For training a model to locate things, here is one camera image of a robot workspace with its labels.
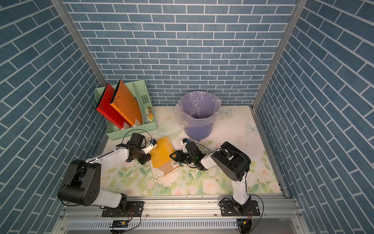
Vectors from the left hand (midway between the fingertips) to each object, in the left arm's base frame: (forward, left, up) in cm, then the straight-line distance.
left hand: (149, 155), depth 92 cm
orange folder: (+37, +21, +11) cm, 44 cm away
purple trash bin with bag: (+27, -30, +13) cm, 42 cm away
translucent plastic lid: (+24, -10, -1) cm, 26 cm away
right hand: (-2, -15, +2) cm, 15 cm away
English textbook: (-6, -8, 0) cm, 10 cm away
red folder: (+17, +24, +25) cm, 39 cm away
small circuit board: (-35, +9, -4) cm, 37 cm away
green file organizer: (+41, +11, +20) cm, 47 cm away
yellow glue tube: (+38, +7, +1) cm, 38 cm away
